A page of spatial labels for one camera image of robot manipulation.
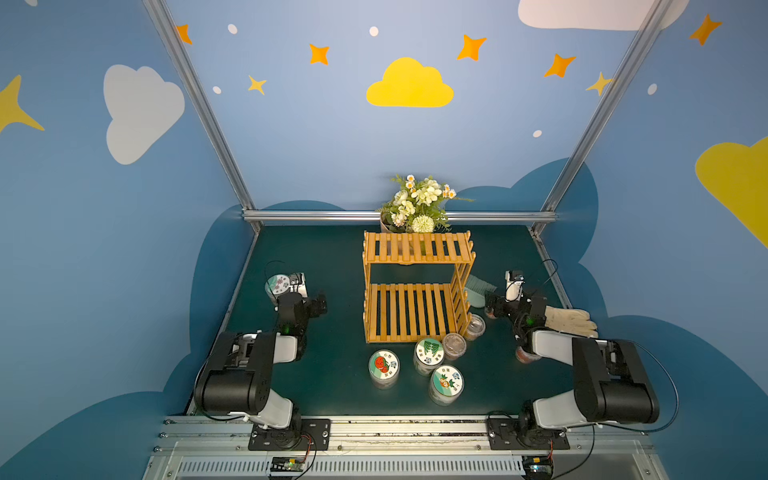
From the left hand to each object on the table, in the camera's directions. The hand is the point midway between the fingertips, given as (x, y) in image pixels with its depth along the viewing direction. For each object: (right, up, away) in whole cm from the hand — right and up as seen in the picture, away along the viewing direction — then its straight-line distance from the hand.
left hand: (305, 288), depth 94 cm
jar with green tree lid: (+37, -17, -14) cm, 43 cm away
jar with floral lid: (-9, +1, -1) cm, 9 cm away
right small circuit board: (+64, -42, -21) cm, 79 cm away
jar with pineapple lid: (+41, -22, -19) cm, 51 cm away
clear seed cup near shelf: (+45, -15, -10) cm, 49 cm away
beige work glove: (+87, -11, +2) cm, 88 cm away
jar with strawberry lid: (+25, -19, -16) cm, 36 cm away
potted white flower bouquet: (+35, +25, -7) cm, 44 cm away
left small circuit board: (+2, -41, -22) cm, 46 cm away
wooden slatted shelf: (+35, -1, +8) cm, 36 cm away
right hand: (+64, 0, +1) cm, 64 cm away
